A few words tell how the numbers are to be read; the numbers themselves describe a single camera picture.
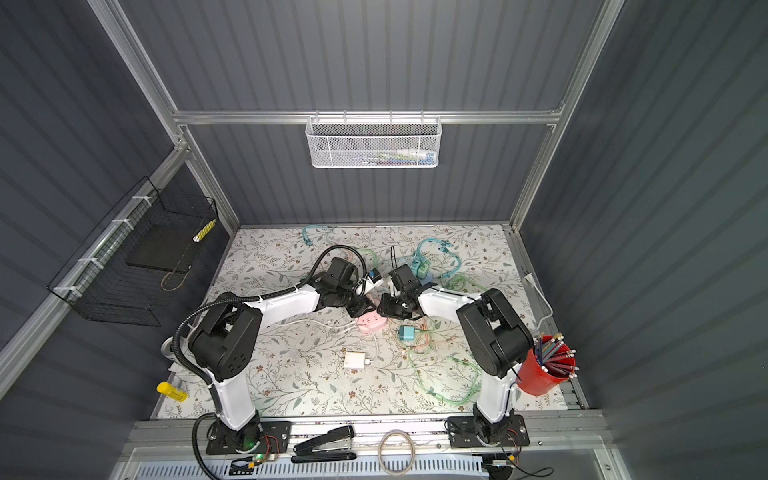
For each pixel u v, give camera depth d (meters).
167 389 0.74
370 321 0.91
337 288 0.75
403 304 0.71
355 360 0.85
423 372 0.84
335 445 0.71
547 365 0.74
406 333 0.89
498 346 0.49
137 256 0.72
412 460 0.71
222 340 0.50
